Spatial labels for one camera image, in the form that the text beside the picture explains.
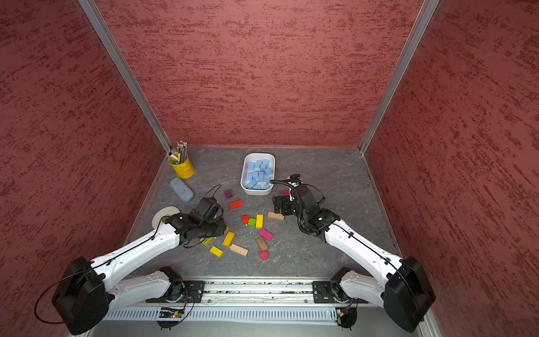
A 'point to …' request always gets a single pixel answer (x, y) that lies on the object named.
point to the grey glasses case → (182, 189)
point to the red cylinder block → (264, 255)
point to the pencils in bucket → (180, 156)
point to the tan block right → (276, 216)
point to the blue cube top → (257, 163)
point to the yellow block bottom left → (216, 251)
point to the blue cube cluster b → (255, 175)
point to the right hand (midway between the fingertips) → (282, 201)
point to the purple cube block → (228, 194)
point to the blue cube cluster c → (268, 172)
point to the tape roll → (165, 211)
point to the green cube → (252, 222)
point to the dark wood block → (262, 245)
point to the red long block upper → (236, 204)
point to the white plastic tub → (247, 158)
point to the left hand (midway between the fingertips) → (222, 230)
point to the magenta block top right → (285, 192)
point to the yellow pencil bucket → (184, 170)
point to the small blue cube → (262, 166)
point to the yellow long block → (228, 239)
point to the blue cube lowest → (267, 180)
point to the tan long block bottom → (239, 249)
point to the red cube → (245, 219)
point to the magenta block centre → (265, 234)
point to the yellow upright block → (260, 219)
